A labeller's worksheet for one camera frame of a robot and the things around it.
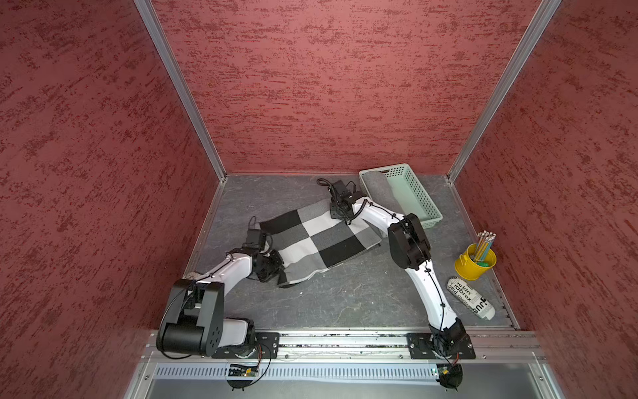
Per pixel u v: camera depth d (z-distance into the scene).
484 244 0.80
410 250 0.62
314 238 0.99
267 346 0.74
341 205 0.79
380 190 1.03
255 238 0.73
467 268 0.83
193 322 0.43
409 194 1.15
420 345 0.74
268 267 0.77
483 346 0.77
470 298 0.81
